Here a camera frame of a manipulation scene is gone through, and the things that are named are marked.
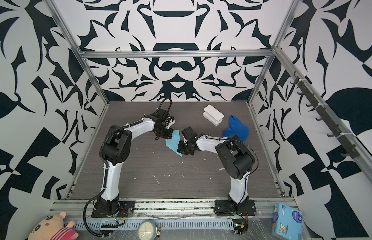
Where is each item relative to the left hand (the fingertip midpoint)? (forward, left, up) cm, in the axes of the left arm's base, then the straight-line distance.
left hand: (172, 133), depth 100 cm
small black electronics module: (-51, -33, -3) cm, 61 cm away
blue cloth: (+2, -44, +1) cm, 44 cm away
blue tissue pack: (-51, -52, +4) cm, 73 cm away
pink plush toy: (-49, +48, +6) cm, 69 cm away
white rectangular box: (+12, -28, +4) cm, 31 cm away
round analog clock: (-51, +9, +2) cm, 52 cm away
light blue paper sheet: (-7, 0, -1) cm, 7 cm away
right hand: (-12, -4, -1) cm, 13 cm away
